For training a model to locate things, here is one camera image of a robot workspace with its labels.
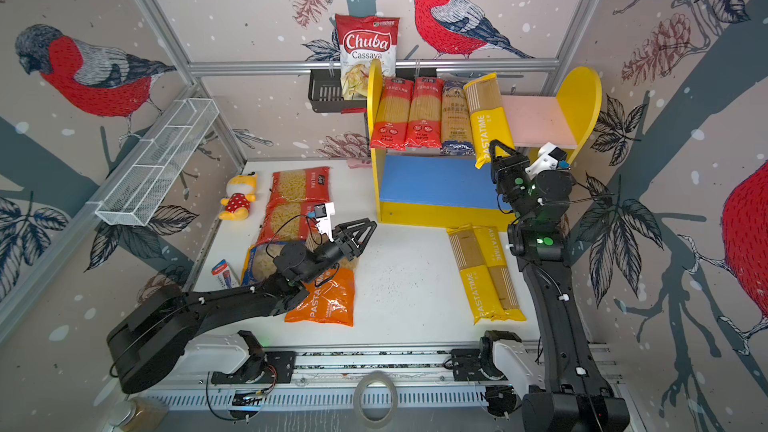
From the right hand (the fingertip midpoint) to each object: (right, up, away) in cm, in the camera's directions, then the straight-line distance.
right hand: (480, 144), depth 63 cm
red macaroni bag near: (-56, -20, +38) cm, 70 cm away
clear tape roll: (-26, -57, +8) cm, 63 cm away
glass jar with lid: (-73, -57, -2) cm, 92 cm away
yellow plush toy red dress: (-73, -11, +41) cm, 85 cm away
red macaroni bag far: (-51, -9, +44) cm, 68 cm away
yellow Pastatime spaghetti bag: (+6, -41, +20) cm, 46 cm away
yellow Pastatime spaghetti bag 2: (+12, -28, +32) cm, 44 cm away
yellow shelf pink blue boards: (-4, -11, +23) cm, 26 cm away
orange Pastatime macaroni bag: (-36, -40, +17) cm, 57 cm away
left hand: (-24, -19, +5) cm, 31 cm away
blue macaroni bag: (-60, -33, +27) cm, 74 cm away
